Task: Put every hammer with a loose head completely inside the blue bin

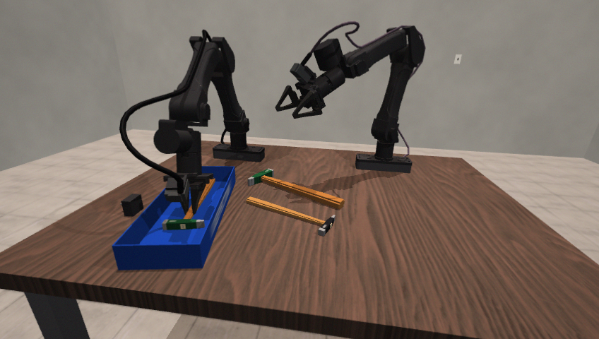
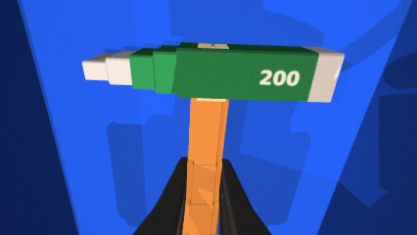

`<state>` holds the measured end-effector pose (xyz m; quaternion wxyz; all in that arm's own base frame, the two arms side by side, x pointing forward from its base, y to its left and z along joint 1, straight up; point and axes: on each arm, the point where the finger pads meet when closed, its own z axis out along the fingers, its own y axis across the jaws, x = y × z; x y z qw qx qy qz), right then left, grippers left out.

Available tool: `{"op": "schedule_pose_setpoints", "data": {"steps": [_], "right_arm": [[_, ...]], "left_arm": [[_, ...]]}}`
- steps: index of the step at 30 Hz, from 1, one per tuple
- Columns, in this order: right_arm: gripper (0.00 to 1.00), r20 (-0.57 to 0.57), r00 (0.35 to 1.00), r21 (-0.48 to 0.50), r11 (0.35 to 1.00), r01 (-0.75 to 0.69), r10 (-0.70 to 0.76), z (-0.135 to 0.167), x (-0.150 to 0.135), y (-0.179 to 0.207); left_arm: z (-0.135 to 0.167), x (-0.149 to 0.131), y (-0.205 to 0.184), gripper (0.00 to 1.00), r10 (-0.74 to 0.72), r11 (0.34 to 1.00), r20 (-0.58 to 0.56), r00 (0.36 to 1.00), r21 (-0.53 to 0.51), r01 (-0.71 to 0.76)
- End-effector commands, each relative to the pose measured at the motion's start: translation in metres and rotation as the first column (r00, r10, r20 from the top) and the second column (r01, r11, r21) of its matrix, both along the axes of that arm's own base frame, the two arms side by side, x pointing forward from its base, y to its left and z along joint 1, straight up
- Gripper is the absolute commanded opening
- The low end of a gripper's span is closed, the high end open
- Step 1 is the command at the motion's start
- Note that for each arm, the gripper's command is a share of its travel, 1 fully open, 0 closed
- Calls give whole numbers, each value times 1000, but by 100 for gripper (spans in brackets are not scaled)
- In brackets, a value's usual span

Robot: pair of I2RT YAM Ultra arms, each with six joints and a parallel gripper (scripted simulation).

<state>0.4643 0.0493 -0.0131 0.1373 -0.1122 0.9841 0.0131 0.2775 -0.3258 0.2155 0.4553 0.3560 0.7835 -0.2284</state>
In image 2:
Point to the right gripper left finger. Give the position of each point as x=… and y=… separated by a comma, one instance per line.
x=167, y=216

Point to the blue bin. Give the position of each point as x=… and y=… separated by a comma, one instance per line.
x=85, y=157

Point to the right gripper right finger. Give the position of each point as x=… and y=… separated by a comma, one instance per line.
x=235, y=206

